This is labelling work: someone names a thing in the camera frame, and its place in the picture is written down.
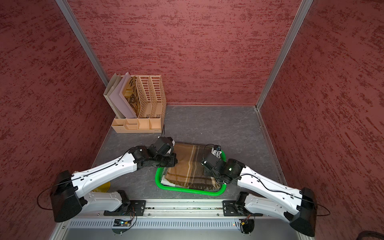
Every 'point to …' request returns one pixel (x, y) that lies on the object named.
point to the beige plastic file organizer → (152, 108)
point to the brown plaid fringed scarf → (189, 172)
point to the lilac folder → (117, 98)
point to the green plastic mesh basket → (160, 171)
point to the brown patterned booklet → (132, 95)
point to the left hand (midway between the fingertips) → (175, 164)
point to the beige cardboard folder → (113, 82)
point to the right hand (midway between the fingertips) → (207, 171)
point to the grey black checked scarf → (164, 182)
